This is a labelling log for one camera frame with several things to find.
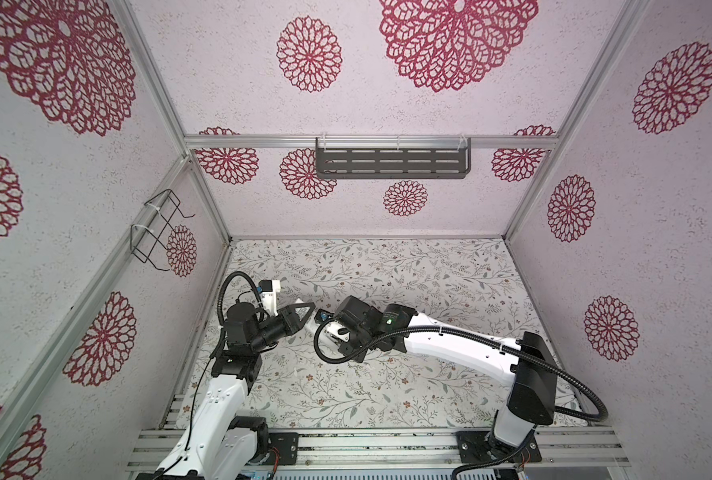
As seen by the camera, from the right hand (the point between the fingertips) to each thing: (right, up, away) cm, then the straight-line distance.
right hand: (342, 334), depth 77 cm
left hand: (-7, +6, -1) cm, 10 cm away
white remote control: (-7, +3, -5) cm, 9 cm away
